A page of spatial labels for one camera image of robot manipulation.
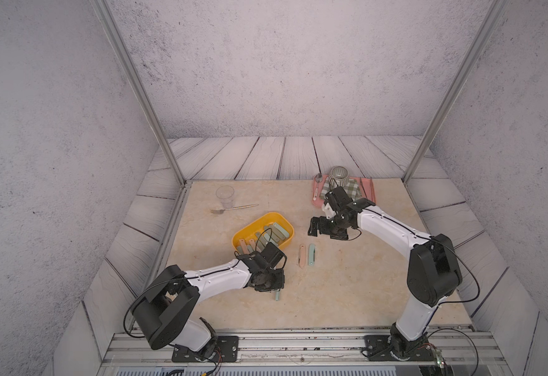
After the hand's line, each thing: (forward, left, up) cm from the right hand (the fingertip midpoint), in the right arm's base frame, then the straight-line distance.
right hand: (319, 233), depth 88 cm
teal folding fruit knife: (-20, +15, -7) cm, 27 cm away
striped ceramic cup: (+38, -13, -7) cm, 41 cm away
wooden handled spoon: (+19, +43, -11) cm, 49 cm away
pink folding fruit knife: (-4, +6, -10) cm, 13 cm away
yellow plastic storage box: (+9, +24, -8) cm, 27 cm away
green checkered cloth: (+33, -20, -11) cm, 41 cm away
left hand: (-17, +12, -9) cm, 23 cm away
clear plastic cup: (+25, +40, -5) cm, 48 cm away
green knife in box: (+7, +17, -11) cm, 21 cm away
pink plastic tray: (+36, -28, -11) cm, 47 cm away
